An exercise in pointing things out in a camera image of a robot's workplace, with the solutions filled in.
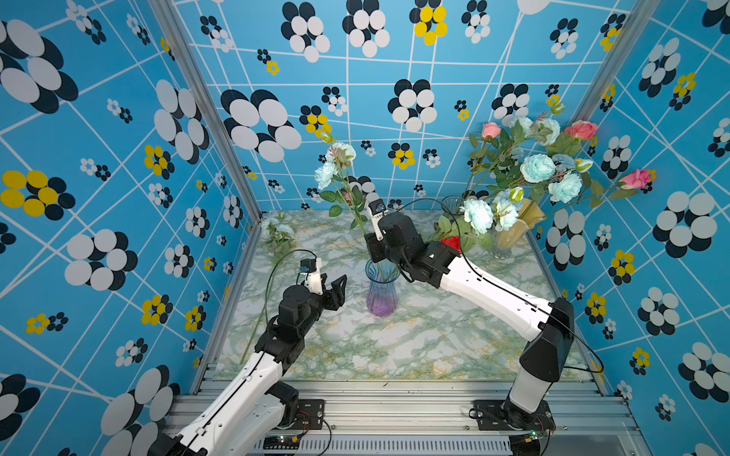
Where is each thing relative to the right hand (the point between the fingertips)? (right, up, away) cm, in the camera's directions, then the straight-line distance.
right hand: (376, 231), depth 76 cm
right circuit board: (+38, -54, -6) cm, 66 cm away
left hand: (-10, -12, +1) cm, 16 cm away
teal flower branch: (-37, +1, +32) cm, 49 cm away
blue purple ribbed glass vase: (+2, -20, +16) cm, 26 cm away
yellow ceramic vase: (+45, 0, +17) cm, 48 cm away
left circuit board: (-25, -55, -4) cm, 60 cm away
